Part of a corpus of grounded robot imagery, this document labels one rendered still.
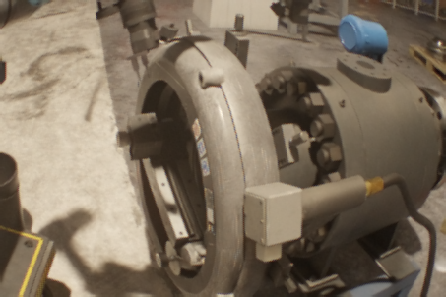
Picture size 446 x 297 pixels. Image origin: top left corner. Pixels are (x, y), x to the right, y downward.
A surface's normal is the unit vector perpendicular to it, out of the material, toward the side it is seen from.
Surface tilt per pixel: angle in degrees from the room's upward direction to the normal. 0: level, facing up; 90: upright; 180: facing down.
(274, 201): 68
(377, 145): 54
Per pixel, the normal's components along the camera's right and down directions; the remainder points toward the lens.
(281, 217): 0.38, 0.09
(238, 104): 0.26, -0.46
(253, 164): 0.33, -0.16
